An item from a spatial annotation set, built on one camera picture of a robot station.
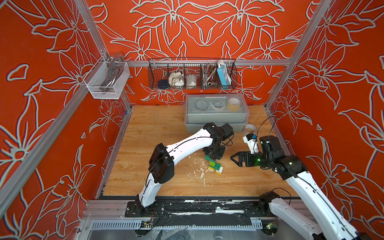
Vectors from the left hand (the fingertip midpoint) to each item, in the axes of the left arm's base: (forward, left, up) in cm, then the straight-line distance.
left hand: (218, 156), depth 79 cm
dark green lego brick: (0, +5, -3) cm, 6 cm away
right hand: (-3, -7, +7) cm, 11 cm away
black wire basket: (+52, +19, +17) cm, 58 cm away
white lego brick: (-4, -2, -8) cm, 9 cm away
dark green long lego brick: (-2, -1, -6) cm, 7 cm away
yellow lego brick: (-3, +4, -9) cm, 10 cm away
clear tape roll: (+28, -25, -10) cm, 39 cm away
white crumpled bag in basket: (+41, +27, +20) cm, 53 cm away
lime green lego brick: (-3, +3, -4) cm, 5 cm away
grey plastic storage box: (+27, +10, +9) cm, 30 cm away
